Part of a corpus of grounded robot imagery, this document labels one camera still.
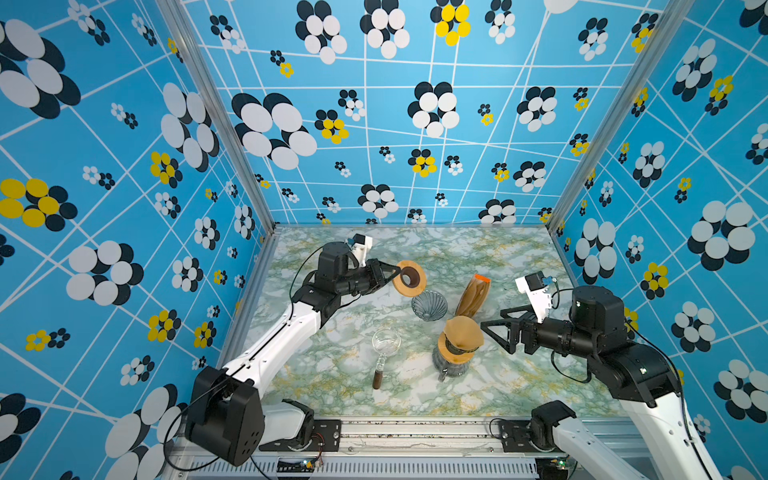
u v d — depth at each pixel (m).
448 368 0.77
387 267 0.72
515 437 0.73
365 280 0.69
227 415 0.40
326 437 0.73
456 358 0.76
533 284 0.54
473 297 0.91
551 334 0.53
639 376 0.41
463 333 0.78
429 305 0.94
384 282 0.70
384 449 0.72
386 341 0.90
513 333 0.53
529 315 0.55
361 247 0.72
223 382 0.41
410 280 0.79
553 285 0.53
